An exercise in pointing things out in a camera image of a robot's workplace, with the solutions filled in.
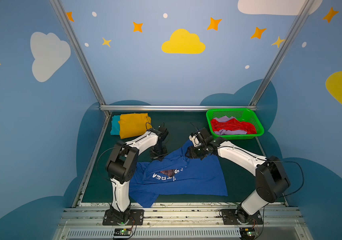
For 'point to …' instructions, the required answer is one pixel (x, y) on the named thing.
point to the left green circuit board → (122, 231)
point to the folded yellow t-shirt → (134, 124)
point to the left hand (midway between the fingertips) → (164, 158)
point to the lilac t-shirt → (224, 132)
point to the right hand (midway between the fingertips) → (189, 153)
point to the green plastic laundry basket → (244, 114)
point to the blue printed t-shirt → (177, 175)
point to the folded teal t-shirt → (115, 125)
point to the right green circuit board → (247, 232)
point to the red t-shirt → (232, 124)
